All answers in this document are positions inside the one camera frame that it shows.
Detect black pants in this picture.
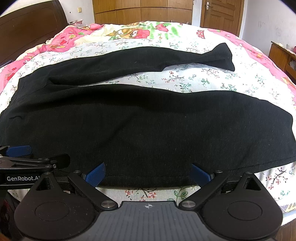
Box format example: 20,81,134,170
1,43,295,187

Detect floral bed quilt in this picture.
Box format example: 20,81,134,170
0,21,296,219

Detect dark wooden headboard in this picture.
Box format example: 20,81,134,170
1,1,68,67

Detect wooden side desk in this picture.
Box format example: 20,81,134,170
268,41,296,83

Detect wooden wardrobe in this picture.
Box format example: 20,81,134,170
92,0,193,25

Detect wooden door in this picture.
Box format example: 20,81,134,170
200,0,244,37

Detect door handle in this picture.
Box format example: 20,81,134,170
206,1,211,10

